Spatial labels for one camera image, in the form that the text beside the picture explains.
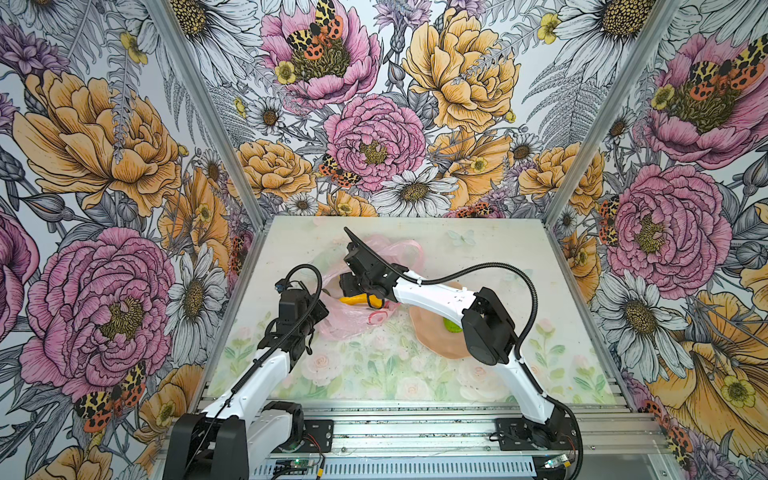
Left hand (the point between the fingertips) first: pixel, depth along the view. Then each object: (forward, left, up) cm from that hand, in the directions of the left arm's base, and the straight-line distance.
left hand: (320, 307), depth 88 cm
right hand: (+6, -8, 0) cm, 10 cm away
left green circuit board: (-36, +3, -9) cm, 37 cm away
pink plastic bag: (-3, -10, -2) cm, 10 cm away
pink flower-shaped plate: (-4, -33, -7) cm, 34 cm away
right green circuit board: (-37, -59, -8) cm, 70 cm away
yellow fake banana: (-1, -12, +6) cm, 14 cm away
